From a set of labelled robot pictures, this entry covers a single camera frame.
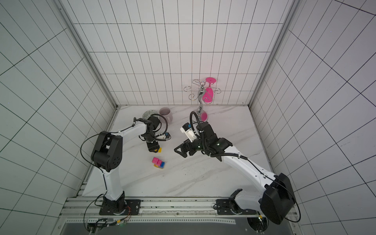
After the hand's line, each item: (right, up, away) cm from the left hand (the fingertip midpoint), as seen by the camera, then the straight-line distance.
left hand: (151, 147), depth 93 cm
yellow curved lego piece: (+6, -1, -2) cm, 7 cm away
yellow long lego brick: (+5, -10, -8) cm, 13 cm away
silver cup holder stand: (+33, +37, -3) cm, 49 cm away
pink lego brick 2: (+7, -6, -10) cm, 14 cm away
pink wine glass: (+38, +35, +6) cm, 51 cm away
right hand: (+20, +7, -18) cm, 28 cm away
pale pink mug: (+7, +24, +17) cm, 30 cm away
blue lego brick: (+9, -8, -9) cm, 15 cm away
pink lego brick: (+5, -5, -12) cm, 14 cm away
